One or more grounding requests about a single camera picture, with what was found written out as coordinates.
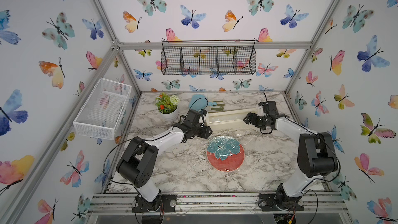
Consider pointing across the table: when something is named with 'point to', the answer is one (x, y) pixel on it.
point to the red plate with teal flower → (225, 153)
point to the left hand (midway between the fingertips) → (210, 129)
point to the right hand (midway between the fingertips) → (250, 119)
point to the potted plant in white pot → (167, 106)
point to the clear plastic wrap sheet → (225, 153)
